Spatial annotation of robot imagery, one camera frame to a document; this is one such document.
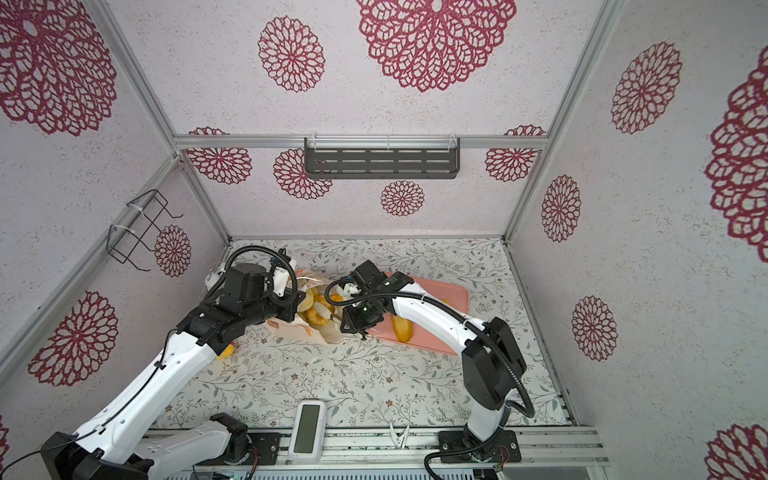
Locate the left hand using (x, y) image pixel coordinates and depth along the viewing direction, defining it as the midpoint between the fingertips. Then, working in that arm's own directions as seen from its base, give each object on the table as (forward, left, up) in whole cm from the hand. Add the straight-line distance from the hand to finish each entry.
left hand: (303, 300), depth 76 cm
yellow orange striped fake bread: (+3, +1, -13) cm, 14 cm away
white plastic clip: (-29, -24, -21) cm, 42 cm away
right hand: (-2, -10, -8) cm, 13 cm away
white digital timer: (-26, -2, -18) cm, 32 cm away
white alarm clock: (+15, +33, -10) cm, 37 cm away
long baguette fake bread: (+2, -26, -19) cm, 32 cm away
